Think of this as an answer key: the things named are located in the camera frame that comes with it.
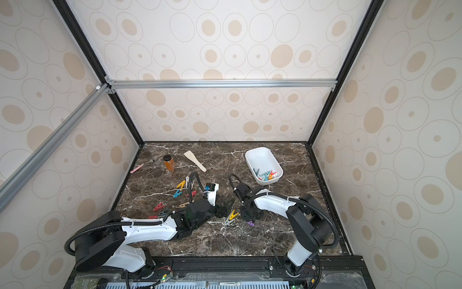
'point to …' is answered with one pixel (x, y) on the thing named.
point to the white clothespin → (187, 181)
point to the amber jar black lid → (169, 162)
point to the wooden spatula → (190, 155)
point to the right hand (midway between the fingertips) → (254, 216)
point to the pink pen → (136, 168)
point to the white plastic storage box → (263, 165)
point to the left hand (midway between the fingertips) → (233, 199)
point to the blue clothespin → (177, 194)
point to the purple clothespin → (250, 223)
